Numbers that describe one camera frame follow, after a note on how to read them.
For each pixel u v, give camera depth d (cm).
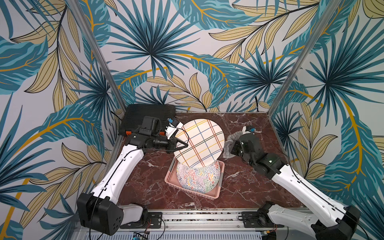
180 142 65
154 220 73
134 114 111
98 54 84
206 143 71
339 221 38
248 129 65
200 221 75
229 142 72
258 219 67
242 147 57
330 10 69
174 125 63
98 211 37
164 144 62
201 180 84
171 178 86
